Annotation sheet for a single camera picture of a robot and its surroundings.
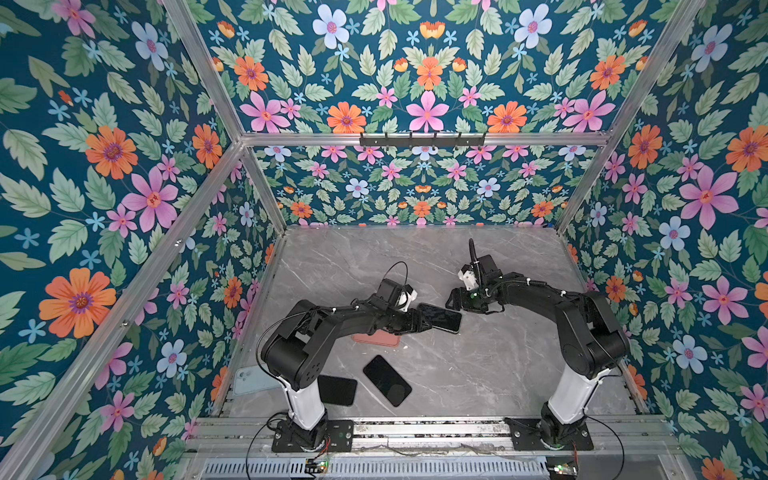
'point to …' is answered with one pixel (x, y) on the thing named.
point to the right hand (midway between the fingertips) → (454, 303)
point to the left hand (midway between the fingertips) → (429, 322)
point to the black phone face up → (390, 382)
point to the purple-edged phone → (339, 391)
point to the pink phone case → (380, 337)
